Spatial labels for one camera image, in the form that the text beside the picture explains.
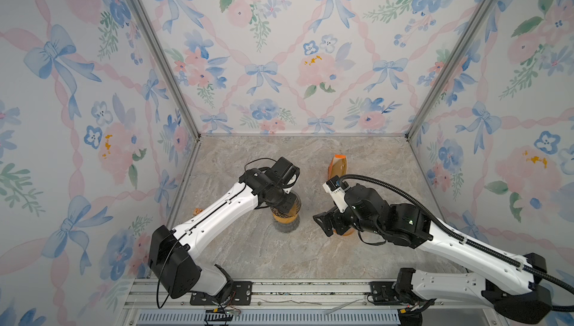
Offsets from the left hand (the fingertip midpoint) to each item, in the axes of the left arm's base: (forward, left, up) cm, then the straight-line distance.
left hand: (288, 201), depth 77 cm
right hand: (-6, -11, +7) cm, 14 cm away
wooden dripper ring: (-4, +1, -7) cm, 8 cm away
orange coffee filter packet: (+25, -22, -12) cm, 35 cm away
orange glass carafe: (-15, -16, +11) cm, 25 cm away
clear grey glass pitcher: (-4, 0, -13) cm, 14 cm away
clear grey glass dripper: (-4, -2, +1) cm, 5 cm away
